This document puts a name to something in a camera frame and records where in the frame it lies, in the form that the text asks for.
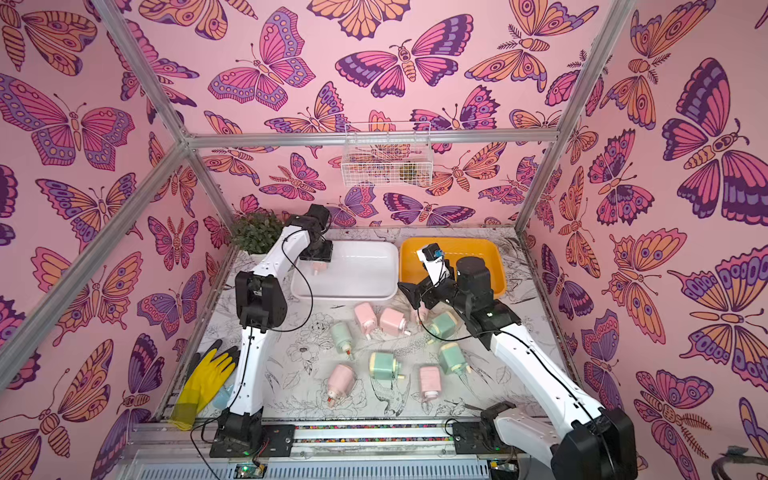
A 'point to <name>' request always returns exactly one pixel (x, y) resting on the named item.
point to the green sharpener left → (342, 337)
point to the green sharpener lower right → (451, 359)
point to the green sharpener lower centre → (384, 366)
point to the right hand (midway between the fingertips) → (409, 275)
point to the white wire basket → (387, 154)
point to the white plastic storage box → (359, 270)
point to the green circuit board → (249, 471)
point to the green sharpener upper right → (444, 325)
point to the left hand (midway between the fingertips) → (326, 254)
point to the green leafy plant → (255, 232)
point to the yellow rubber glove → (202, 381)
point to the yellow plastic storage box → (413, 269)
